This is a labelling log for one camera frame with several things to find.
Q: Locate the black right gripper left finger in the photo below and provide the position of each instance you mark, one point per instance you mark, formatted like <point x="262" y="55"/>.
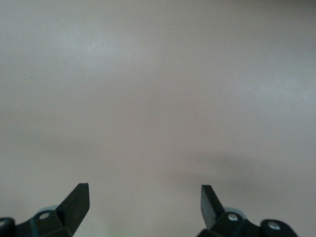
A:
<point x="71" y="212"/>

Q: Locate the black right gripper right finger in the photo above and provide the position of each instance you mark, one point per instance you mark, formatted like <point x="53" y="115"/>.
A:
<point x="212" y="212"/>

